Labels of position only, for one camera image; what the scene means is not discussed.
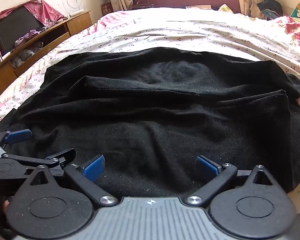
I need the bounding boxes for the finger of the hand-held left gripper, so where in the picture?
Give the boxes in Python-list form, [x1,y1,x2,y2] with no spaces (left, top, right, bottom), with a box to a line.
[5,149,76,167]
[0,129,32,147]

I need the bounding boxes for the purple cloth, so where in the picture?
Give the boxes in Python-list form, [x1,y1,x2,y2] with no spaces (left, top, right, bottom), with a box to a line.
[15,27,48,47]

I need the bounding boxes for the wooden side cabinet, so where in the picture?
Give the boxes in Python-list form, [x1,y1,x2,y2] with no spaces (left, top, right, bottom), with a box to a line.
[0,10,93,105]

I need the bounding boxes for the black television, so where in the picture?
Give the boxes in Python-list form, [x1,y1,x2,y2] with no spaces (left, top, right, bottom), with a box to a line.
[0,6,44,53]

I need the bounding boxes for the pink floral quilt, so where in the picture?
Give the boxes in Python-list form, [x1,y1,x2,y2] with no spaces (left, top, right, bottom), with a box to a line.
[272,15,300,64]

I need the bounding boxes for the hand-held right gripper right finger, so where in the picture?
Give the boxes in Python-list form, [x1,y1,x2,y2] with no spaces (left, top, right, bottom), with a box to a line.
[186,155,275,207]

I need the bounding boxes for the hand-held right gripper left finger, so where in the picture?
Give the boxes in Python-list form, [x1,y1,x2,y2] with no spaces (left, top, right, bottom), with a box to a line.
[27,154,117,207]

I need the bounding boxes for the black pants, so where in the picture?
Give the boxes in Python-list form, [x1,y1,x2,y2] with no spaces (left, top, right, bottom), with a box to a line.
[0,47,300,200]

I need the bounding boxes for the brown handbag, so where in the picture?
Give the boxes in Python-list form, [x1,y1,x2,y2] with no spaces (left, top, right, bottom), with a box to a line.
[135,0,154,8]

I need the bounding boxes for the cherry print bedsheet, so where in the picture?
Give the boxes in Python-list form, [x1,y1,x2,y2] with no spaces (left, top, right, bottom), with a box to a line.
[0,7,300,215]

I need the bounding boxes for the pile of dark clothes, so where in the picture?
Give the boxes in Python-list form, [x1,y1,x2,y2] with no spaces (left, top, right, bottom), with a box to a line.
[255,0,290,20]

